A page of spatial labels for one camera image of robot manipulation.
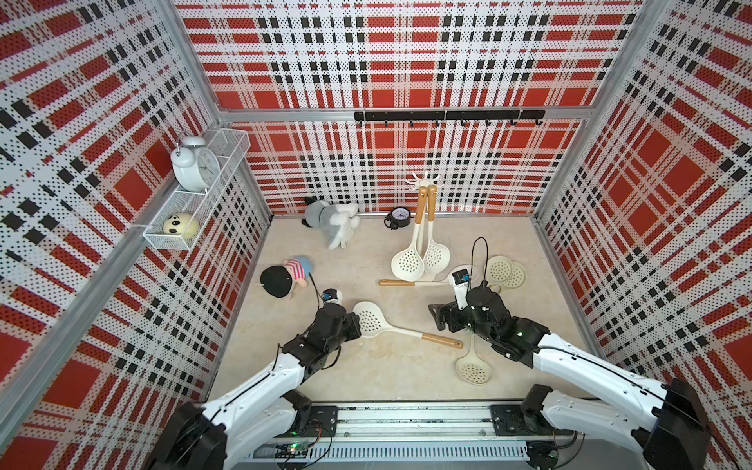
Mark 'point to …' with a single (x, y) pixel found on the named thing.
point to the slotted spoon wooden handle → (415, 283)
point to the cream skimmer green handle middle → (518, 278)
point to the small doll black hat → (281, 281)
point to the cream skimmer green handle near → (473, 368)
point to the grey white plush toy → (339, 220)
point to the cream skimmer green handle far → (499, 270)
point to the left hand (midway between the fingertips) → (363, 317)
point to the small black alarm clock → (398, 216)
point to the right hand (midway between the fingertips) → (448, 302)
